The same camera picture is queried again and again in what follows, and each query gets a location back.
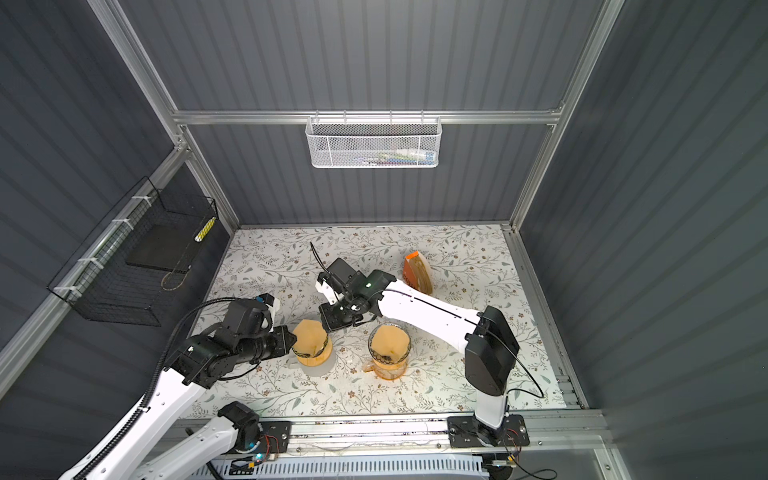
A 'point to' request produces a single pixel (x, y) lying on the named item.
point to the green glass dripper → (310, 355)
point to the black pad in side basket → (166, 246)
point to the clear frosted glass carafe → (316, 371)
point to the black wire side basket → (131, 268)
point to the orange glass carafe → (387, 372)
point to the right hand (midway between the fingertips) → (324, 329)
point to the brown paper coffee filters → (423, 272)
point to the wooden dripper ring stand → (388, 363)
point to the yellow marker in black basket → (204, 230)
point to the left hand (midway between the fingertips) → (296, 338)
